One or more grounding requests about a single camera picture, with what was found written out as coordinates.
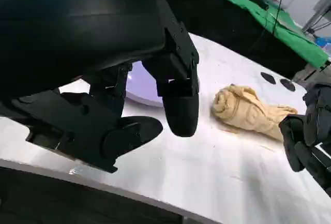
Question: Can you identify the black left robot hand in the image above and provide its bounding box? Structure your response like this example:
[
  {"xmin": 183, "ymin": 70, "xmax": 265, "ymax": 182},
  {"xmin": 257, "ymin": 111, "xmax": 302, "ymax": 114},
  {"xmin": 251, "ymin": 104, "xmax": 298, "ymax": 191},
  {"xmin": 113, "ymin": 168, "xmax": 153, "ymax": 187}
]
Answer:
[{"xmin": 0, "ymin": 0, "xmax": 200, "ymax": 174}]

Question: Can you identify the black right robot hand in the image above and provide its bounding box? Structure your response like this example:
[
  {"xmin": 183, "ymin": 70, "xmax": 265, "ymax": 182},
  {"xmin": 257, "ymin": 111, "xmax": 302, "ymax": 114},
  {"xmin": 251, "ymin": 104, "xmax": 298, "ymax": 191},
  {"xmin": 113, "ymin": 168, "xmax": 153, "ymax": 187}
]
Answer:
[{"xmin": 278, "ymin": 85, "xmax": 331, "ymax": 191}]

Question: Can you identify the beige towel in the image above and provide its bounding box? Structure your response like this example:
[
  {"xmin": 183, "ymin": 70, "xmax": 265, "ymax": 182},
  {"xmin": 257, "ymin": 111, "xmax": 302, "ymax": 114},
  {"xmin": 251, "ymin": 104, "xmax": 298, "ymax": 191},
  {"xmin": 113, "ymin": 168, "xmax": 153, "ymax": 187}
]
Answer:
[{"xmin": 210, "ymin": 84, "xmax": 298, "ymax": 142}]

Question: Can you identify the black round table grommet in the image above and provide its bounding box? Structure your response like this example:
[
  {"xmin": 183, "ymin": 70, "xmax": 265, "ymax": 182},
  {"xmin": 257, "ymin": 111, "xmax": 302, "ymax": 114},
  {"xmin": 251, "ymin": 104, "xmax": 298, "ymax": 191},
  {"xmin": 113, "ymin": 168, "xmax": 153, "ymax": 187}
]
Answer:
[
  {"xmin": 260, "ymin": 71, "xmax": 276, "ymax": 85},
  {"xmin": 279, "ymin": 78, "xmax": 296, "ymax": 92}
]

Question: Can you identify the small blue object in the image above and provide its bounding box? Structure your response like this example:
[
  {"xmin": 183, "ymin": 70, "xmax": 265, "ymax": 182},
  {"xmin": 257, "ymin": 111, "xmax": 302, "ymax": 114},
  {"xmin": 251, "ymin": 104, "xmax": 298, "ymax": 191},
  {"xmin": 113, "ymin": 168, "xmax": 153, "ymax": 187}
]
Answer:
[{"xmin": 317, "ymin": 36, "xmax": 331, "ymax": 50}]

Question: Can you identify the lilac plate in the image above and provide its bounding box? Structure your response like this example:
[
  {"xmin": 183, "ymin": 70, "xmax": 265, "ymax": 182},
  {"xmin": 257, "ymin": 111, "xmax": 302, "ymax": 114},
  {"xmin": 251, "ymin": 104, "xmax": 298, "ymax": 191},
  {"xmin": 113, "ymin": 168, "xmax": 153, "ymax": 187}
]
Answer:
[{"xmin": 125, "ymin": 61, "xmax": 166, "ymax": 108}]

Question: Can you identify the green cloth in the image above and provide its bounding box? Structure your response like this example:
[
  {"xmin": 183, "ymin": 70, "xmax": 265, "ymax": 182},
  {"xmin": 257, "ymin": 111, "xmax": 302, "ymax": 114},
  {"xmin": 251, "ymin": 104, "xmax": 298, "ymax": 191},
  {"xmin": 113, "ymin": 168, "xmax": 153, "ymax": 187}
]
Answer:
[{"xmin": 185, "ymin": 0, "xmax": 329, "ymax": 69}]

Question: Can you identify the grey metal tripod frame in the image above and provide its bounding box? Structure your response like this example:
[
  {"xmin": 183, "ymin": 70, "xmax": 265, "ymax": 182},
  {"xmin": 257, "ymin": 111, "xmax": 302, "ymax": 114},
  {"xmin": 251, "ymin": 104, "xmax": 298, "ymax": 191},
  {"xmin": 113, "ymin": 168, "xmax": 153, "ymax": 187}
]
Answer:
[{"xmin": 303, "ymin": 0, "xmax": 331, "ymax": 36}]

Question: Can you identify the thin black hanging cable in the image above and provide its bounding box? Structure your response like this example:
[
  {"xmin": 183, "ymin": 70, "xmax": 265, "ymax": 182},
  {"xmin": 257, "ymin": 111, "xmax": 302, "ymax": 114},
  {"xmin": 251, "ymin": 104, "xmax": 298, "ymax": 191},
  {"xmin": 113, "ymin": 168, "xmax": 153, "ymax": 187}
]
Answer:
[{"xmin": 263, "ymin": 0, "xmax": 288, "ymax": 37}]

